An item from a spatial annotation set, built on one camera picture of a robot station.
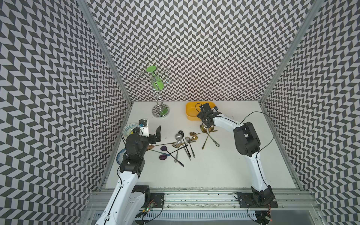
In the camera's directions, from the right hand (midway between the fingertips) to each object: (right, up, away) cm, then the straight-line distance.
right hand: (201, 117), depth 105 cm
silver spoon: (-16, -16, -12) cm, 25 cm away
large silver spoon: (-17, -12, -12) cm, 24 cm away
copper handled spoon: (-19, -17, -14) cm, 29 cm away
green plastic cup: (-31, +24, -11) cm, 41 cm away
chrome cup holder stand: (-33, +6, +7) cm, 35 cm away
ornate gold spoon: (+2, -9, -4) cm, 10 cm away
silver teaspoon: (-10, -15, -8) cm, 20 cm away
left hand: (-31, -4, -29) cm, 42 cm away
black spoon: (-15, -10, -6) cm, 19 cm away
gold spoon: (-7, -11, -9) cm, 16 cm away
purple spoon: (-26, -20, -14) cm, 36 cm away
